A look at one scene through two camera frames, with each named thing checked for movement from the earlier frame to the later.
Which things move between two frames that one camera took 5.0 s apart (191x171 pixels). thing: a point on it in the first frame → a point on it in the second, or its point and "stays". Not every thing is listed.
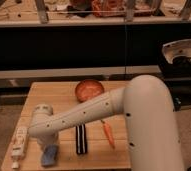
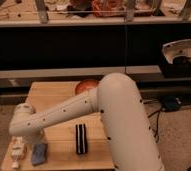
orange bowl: (87, 88) stays
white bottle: (18, 146) stays
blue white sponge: (50, 155) → (39, 153)
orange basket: (109, 8) stays
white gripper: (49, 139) → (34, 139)
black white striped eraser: (81, 139) stays
